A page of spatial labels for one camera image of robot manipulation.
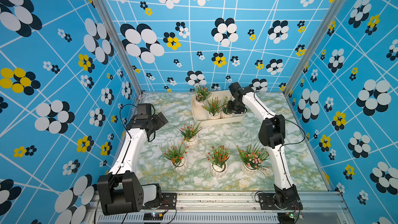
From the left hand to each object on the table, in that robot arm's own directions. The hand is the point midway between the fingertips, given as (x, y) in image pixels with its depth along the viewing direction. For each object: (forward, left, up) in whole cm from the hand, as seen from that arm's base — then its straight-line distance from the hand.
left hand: (160, 121), depth 85 cm
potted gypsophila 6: (-19, -31, -2) cm, 37 cm away
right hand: (+15, -44, -9) cm, 47 cm away
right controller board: (-42, -62, -17) cm, 77 cm away
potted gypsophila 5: (-18, -11, -3) cm, 21 cm away
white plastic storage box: (+12, -22, -13) cm, 29 cm away
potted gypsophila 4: (-7, -17, -3) cm, 18 cm away
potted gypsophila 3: (+11, -37, -6) cm, 40 cm away
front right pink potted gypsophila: (-20, -48, -1) cm, 52 cm away
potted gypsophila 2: (+12, -30, -3) cm, 33 cm away
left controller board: (-41, 0, -19) cm, 45 cm away
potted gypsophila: (+22, -22, -1) cm, 32 cm away
